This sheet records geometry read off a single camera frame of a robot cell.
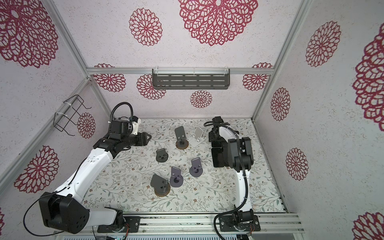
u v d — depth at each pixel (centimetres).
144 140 71
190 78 95
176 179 85
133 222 74
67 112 77
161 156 94
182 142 105
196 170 88
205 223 76
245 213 64
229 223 73
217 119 90
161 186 80
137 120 73
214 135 97
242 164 59
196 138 103
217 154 107
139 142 70
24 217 38
